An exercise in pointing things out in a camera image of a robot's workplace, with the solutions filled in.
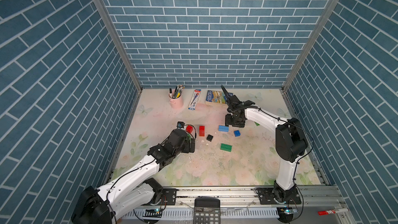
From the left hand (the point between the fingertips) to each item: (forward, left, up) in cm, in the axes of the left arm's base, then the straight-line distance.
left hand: (191, 141), depth 82 cm
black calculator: (-30, -8, -7) cm, 32 cm away
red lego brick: (+13, +2, -8) cm, 15 cm away
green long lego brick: (0, -20, -9) cm, 22 cm away
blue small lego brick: (+9, -27, -8) cm, 30 cm away
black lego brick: (+7, -10, -9) cm, 15 cm away
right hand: (+13, -23, -4) cm, 27 cm away
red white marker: (-30, -65, -8) cm, 72 cm away
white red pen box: (+37, 0, -9) cm, 38 cm away
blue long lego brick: (+13, -19, -8) cm, 24 cm away
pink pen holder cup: (+30, +13, -5) cm, 33 cm away
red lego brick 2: (+10, -6, -6) cm, 13 cm away
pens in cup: (+33, +10, +6) cm, 35 cm away
